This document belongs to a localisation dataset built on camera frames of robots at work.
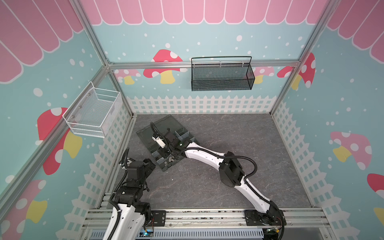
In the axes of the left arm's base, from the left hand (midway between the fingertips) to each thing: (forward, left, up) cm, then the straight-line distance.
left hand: (146, 167), depth 80 cm
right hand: (+13, -5, -1) cm, 14 cm away
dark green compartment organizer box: (+33, -14, -10) cm, 37 cm away
